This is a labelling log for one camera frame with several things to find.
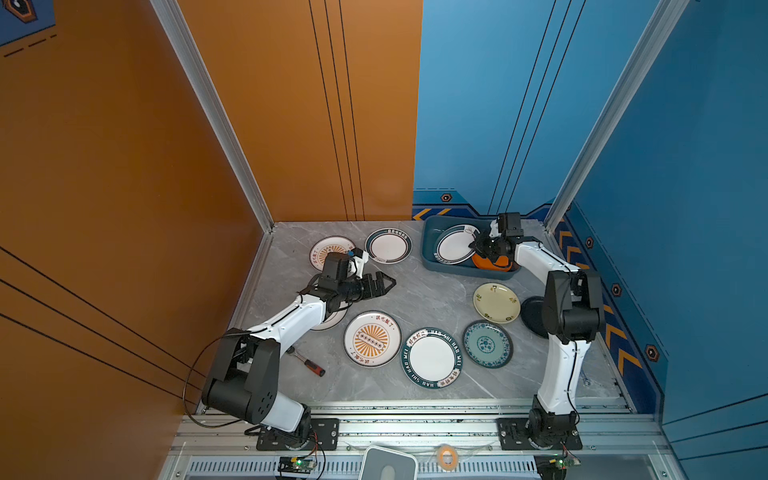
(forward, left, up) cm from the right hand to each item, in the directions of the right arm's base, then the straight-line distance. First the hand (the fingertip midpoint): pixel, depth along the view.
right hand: (467, 243), depth 102 cm
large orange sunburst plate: (-30, +32, -9) cm, 45 cm away
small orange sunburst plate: (+7, +52, -7) cm, 53 cm away
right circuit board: (-61, -14, -10) cm, 63 cm away
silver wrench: (-42, -28, -11) cm, 52 cm away
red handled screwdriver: (-38, +50, -9) cm, 63 cm away
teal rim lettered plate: (-36, +15, -9) cm, 40 cm away
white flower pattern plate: (-23, +44, -9) cm, 50 cm away
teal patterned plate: (-32, -3, -10) cm, 34 cm away
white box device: (-61, +29, -5) cm, 68 cm away
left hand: (-19, +27, +4) cm, 34 cm away
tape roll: (-60, +13, -11) cm, 62 cm away
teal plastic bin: (+13, +10, -4) cm, 17 cm away
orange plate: (-15, -6, +8) cm, 18 cm away
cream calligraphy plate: (-18, -8, -9) cm, 22 cm away
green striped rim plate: (+4, +4, -5) cm, 8 cm away
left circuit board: (-61, +49, -11) cm, 79 cm away
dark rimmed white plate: (+7, +28, -8) cm, 30 cm away
